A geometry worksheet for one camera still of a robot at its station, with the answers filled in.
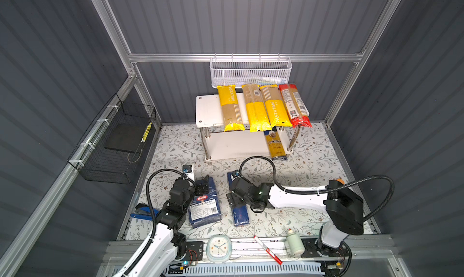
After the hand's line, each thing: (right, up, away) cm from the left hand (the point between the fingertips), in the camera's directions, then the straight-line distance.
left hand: (198, 175), depth 81 cm
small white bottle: (+41, -24, -12) cm, 49 cm away
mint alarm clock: (+10, -28, -9) cm, 31 cm away
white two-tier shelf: (+9, +14, +21) cm, 26 cm away
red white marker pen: (+34, -31, -10) cm, 47 cm away
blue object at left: (-29, -19, +7) cm, 35 cm away
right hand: (+18, -10, +2) cm, 20 cm away
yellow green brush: (-23, +20, -1) cm, 30 cm away
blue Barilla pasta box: (+4, -14, -4) cm, 15 cm away
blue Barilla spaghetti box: (+19, -17, -1) cm, 26 cm away
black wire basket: (-34, +12, -9) cm, 37 cm away
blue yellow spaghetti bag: (+39, +11, +15) cm, 44 cm away
